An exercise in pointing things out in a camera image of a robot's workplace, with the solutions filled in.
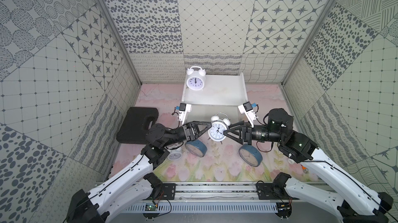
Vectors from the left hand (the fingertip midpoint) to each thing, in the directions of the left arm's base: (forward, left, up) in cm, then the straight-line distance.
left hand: (213, 132), depth 55 cm
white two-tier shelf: (+22, -5, -3) cm, 22 cm away
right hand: (+2, -5, -4) cm, 7 cm away
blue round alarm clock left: (+4, +8, -25) cm, 27 cm away
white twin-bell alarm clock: (+3, +19, -32) cm, 38 cm away
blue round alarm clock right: (+2, -20, -28) cm, 34 cm away
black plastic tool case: (+22, +48, -34) cm, 63 cm away
